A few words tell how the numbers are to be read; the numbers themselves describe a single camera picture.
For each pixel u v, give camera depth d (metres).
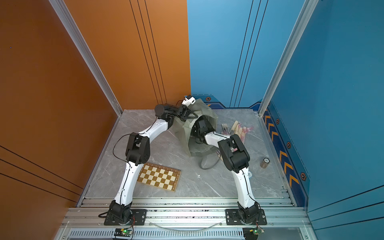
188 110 0.79
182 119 0.79
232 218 0.72
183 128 0.77
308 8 0.70
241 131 1.06
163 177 0.84
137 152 0.65
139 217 0.73
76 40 0.80
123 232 0.71
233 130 1.09
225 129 1.08
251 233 0.70
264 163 0.87
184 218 0.75
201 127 0.83
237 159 0.58
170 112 0.76
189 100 0.81
